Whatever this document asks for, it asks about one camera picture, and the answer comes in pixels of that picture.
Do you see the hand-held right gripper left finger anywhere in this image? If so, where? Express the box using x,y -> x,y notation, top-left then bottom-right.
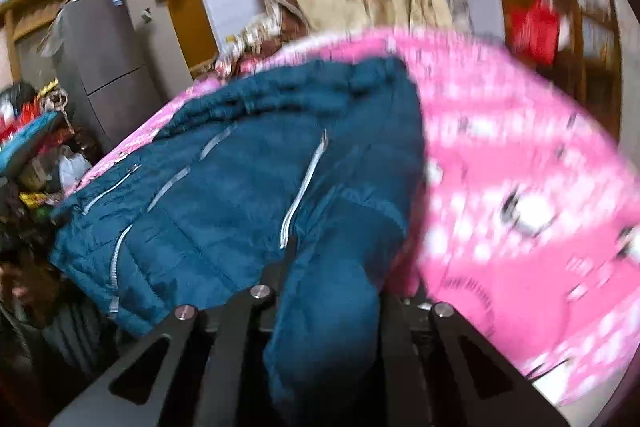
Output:
50,252 -> 293,427

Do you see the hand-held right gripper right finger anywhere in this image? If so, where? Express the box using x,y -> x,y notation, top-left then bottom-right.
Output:
382,282 -> 568,427

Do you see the teal puffer jacket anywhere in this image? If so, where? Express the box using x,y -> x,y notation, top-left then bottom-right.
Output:
50,57 -> 428,427

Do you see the pink penguin print blanket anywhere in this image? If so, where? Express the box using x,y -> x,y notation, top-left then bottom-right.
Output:
75,27 -> 640,408

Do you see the white plastic bag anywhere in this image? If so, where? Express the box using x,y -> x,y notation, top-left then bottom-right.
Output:
59,146 -> 93,190

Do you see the brown floral cloth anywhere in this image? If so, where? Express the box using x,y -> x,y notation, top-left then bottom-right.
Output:
220,0 -> 311,68

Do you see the grey refrigerator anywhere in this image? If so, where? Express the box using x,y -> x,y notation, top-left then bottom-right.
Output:
52,0 -> 193,152

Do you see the pile of colourful packets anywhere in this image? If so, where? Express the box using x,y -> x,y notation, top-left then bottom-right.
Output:
0,79 -> 76,208

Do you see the wooden chair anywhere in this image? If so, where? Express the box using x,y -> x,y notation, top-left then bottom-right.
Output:
550,0 -> 622,122

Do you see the red shopping bag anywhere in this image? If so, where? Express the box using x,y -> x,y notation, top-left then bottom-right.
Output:
510,0 -> 562,64

